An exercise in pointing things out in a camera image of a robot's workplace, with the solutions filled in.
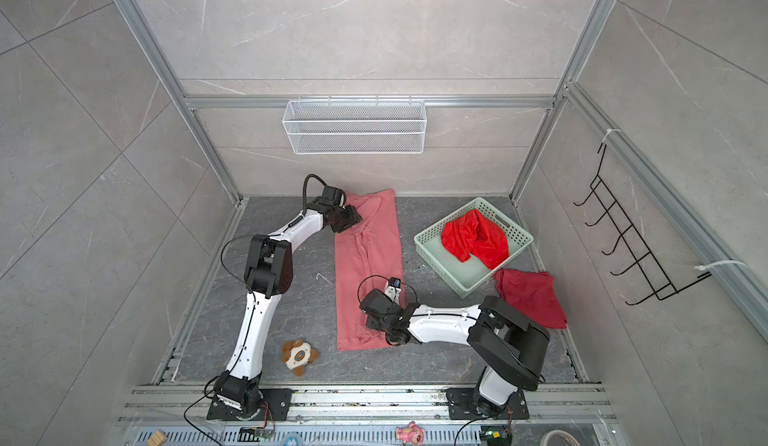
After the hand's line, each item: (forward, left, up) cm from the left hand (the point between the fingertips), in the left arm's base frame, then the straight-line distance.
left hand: (359, 213), depth 110 cm
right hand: (-38, -5, -4) cm, 39 cm away
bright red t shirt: (-15, -38, +5) cm, 42 cm away
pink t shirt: (-17, -3, -3) cm, 18 cm away
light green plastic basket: (-27, -35, -2) cm, 44 cm away
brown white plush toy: (-49, +16, -1) cm, 52 cm away
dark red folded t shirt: (-35, -54, -1) cm, 65 cm away
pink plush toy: (-68, -14, 0) cm, 69 cm away
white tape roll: (-70, -45, -2) cm, 83 cm away
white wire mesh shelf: (+16, 0, +26) cm, 31 cm away
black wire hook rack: (-46, -65, +29) cm, 85 cm away
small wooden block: (-66, +46, -3) cm, 80 cm away
